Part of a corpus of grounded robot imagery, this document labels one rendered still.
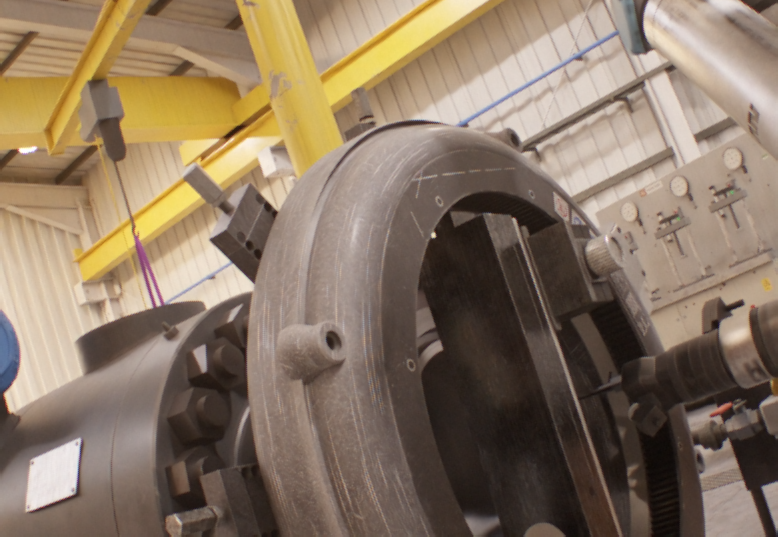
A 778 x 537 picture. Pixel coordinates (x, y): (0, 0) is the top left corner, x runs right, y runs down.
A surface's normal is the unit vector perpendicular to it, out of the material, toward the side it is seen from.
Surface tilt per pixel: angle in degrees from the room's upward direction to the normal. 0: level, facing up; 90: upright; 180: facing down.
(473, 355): 86
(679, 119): 90
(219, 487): 85
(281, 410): 75
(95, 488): 69
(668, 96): 90
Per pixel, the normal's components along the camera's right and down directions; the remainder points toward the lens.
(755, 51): -0.54, -0.67
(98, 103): 0.50, -0.33
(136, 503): -0.63, -0.17
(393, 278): 0.76, -0.37
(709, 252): -0.75, 0.16
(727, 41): -0.74, -0.50
